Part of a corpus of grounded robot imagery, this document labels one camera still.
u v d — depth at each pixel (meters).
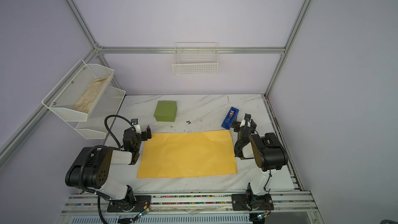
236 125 0.87
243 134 0.72
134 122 0.80
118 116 0.76
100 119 0.67
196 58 0.96
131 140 0.72
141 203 0.74
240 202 0.73
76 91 0.79
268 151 0.51
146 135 0.87
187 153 0.95
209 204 0.75
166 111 1.08
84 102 0.76
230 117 1.01
